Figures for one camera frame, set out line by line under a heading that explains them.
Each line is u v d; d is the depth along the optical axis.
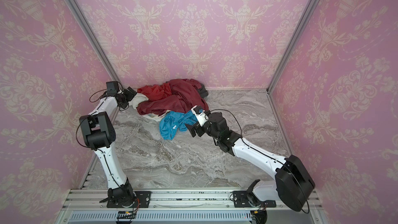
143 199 0.74
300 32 0.86
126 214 0.73
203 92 1.14
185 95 1.00
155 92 0.97
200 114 0.66
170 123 0.98
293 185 0.41
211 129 0.63
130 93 0.96
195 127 0.69
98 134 0.60
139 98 1.09
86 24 0.84
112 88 0.83
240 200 0.73
